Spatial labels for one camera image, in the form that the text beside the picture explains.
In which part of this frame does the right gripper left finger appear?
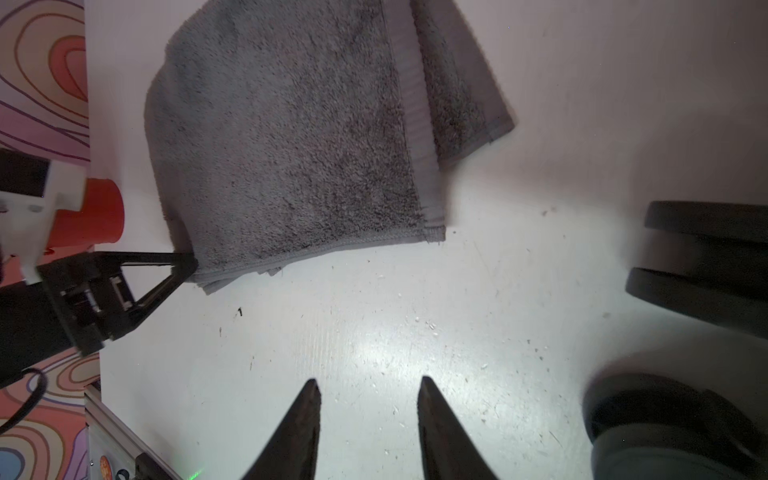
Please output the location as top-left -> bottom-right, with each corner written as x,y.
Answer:
243,379 -> 321,480

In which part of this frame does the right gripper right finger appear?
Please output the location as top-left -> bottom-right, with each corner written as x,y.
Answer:
417,376 -> 497,480

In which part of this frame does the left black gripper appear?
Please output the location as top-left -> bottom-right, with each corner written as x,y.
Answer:
38,252 -> 198,356

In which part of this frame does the grey towel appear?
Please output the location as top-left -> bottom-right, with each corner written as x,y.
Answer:
144,1 -> 514,293

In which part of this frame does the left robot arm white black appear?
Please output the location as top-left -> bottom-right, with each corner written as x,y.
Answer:
1,149 -> 197,386

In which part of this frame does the red pen cup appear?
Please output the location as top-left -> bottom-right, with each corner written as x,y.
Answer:
47,178 -> 125,248

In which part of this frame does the black open suitcase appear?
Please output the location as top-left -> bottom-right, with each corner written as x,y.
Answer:
583,201 -> 767,479

